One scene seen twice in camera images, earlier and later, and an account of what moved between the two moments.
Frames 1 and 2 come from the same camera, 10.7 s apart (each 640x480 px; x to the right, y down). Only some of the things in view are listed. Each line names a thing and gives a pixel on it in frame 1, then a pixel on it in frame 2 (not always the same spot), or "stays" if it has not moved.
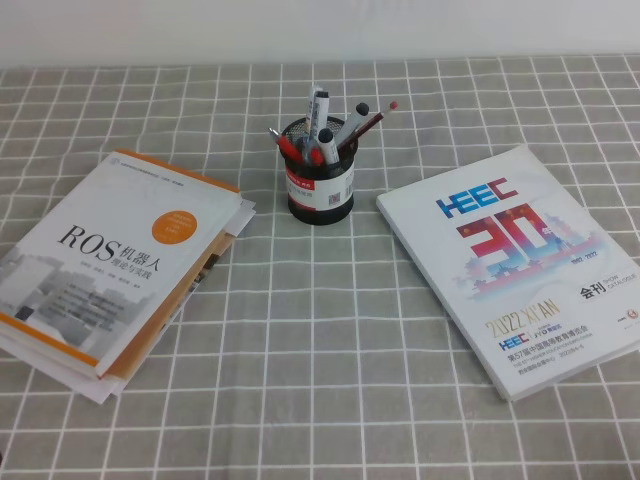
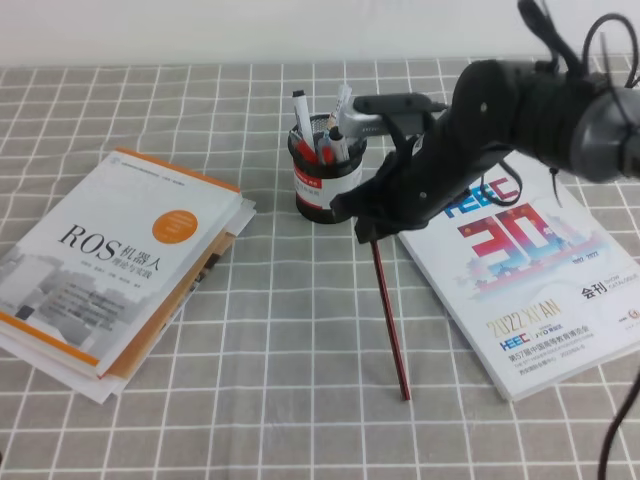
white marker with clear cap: (309, 117) -> (343, 98)
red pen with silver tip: (290, 153) -> (300, 151)
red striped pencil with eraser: (350, 140) -> (377, 257)
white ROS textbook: (84, 277) stays
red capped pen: (316, 156) -> (328, 155)
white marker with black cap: (328, 143) -> (303, 118)
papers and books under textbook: (121, 370) stays
